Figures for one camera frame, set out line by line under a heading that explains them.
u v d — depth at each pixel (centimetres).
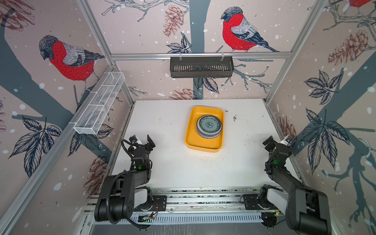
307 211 43
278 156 65
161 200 74
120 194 43
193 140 99
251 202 73
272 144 77
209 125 100
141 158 65
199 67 104
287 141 71
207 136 95
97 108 76
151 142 81
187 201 75
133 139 73
